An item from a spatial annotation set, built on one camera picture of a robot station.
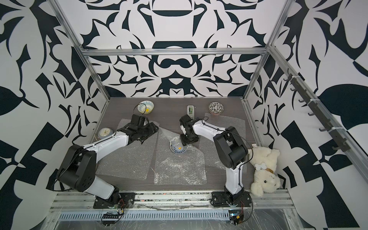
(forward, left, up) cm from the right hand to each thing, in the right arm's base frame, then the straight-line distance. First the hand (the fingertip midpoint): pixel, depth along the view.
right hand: (186, 140), depth 94 cm
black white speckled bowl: (+27, -24, 0) cm, 36 cm away
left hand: (+5, +19, +8) cm, 21 cm away
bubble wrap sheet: (-13, +32, -1) cm, 35 cm away
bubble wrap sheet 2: (-17, -1, -2) cm, 18 cm away
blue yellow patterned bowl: (-5, +6, +3) cm, 8 cm away
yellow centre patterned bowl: (+29, +28, +2) cm, 40 cm away
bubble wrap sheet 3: (-12, -16, -2) cm, 20 cm away
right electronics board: (-41, -24, -3) cm, 47 cm away
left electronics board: (-41, +38, -4) cm, 56 cm away
